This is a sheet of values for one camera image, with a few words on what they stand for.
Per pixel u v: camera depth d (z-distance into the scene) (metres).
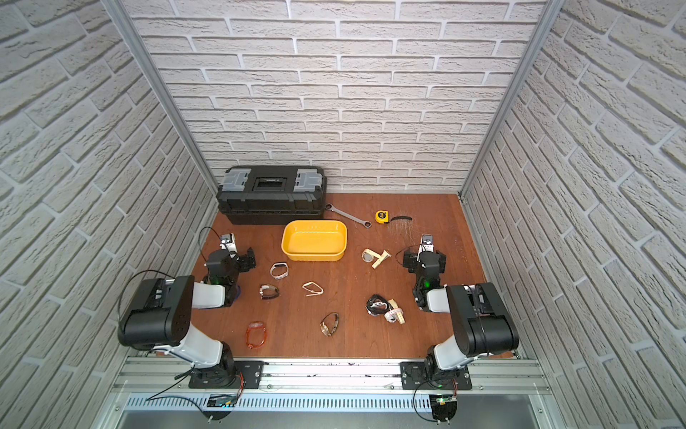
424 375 0.74
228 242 0.81
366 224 1.09
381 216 1.10
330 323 0.83
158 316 0.46
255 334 0.81
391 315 0.82
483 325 0.46
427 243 0.79
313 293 0.89
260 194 0.95
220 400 0.71
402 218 1.10
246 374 0.75
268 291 0.90
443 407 0.70
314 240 1.04
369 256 0.94
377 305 0.85
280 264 0.95
